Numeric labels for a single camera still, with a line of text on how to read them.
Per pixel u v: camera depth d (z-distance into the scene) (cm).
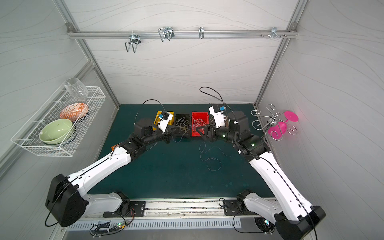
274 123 74
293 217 37
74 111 71
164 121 65
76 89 65
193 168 87
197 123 107
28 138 55
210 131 56
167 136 66
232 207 73
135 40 78
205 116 103
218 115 58
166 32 76
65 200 39
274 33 77
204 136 58
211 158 91
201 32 79
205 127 57
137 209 74
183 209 75
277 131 70
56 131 63
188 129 104
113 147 96
